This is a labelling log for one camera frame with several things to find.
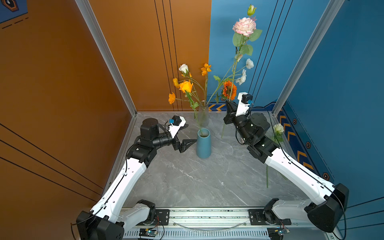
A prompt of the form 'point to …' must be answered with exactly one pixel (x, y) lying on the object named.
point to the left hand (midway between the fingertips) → (191, 131)
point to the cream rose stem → (279, 129)
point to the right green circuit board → (276, 233)
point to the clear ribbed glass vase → (203, 115)
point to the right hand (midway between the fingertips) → (226, 101)
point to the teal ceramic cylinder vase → (203, 143)
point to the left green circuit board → (147, 232)
